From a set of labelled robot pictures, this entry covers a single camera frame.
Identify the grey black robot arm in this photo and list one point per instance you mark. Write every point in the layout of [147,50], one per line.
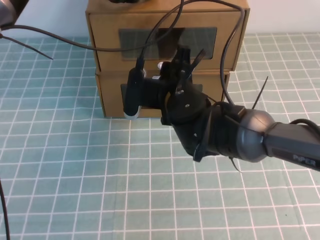
[251,135]

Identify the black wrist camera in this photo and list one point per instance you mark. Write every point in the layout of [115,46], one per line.
[132,100]

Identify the brown cardboard shoebox drawer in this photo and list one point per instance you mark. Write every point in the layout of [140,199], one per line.
[198,31]

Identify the white drawer handle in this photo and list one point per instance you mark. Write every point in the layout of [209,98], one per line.
[159,65]
[156,77]

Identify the lower brown cardboard shoebox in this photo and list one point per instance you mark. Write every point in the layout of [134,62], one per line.
[109,89]

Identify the upper shoebox outer shell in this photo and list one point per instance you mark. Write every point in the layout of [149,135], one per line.
[168,22]

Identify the second robot arm grey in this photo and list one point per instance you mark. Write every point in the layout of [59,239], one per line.
[10,10]

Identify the cyan checkered tablecloth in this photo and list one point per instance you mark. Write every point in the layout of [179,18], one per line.
[69,173]

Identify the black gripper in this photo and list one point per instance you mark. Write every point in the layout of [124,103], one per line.
[182,105]

